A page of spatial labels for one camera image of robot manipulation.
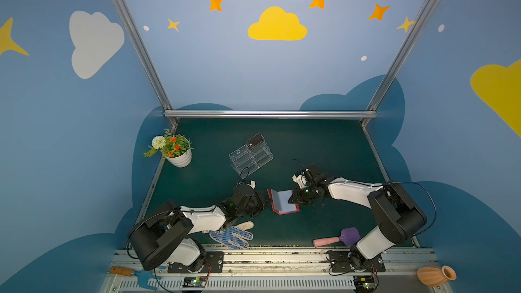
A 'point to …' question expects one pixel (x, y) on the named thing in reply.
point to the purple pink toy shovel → (349, 236)
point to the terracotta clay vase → (435, 276)
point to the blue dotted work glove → (225, 235)
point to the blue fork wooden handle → (144, 277)
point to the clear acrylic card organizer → (251, 156)
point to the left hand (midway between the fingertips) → (278, 202)
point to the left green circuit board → (194, 282)
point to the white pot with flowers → (175, 148)
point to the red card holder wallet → (279, 202)
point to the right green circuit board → (364, 284)
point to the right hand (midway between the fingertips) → (291, 199)
